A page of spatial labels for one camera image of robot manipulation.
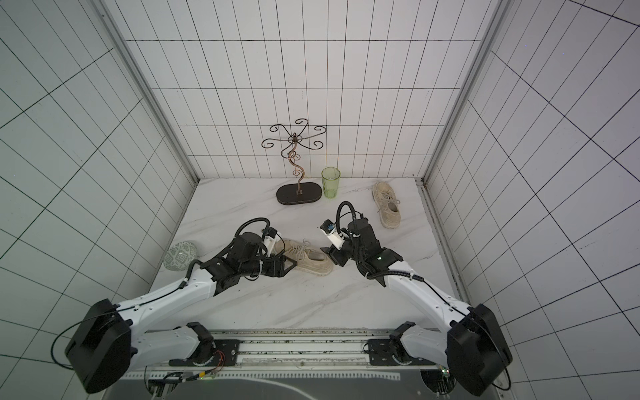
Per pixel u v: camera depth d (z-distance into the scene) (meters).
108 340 0.40
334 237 0.70
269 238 0.74
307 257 0.85
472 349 0.39
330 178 1.09
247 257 0.65
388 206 1.02
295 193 1.13
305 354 0.74
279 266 0.72
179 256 0.92
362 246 0.61
